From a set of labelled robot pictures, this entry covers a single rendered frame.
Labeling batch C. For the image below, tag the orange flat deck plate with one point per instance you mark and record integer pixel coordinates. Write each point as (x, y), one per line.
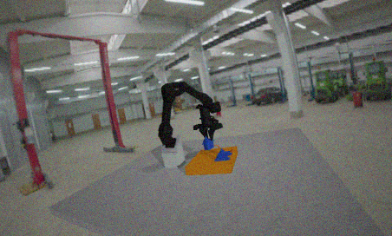
(219, 160)

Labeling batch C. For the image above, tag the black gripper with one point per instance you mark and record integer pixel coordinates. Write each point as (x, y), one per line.
(207, 123)

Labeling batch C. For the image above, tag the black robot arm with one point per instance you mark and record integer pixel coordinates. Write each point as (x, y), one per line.
(169, 91)

